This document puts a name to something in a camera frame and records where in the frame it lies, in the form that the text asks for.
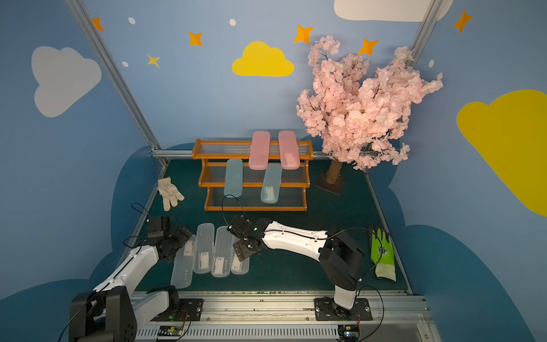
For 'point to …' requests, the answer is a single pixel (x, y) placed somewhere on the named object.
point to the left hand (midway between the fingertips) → (185, 237)
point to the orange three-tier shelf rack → (214, 154)
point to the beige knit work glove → (169, 194)
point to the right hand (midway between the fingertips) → (252, 244)
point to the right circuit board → (349, 332)
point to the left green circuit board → (170, 330)
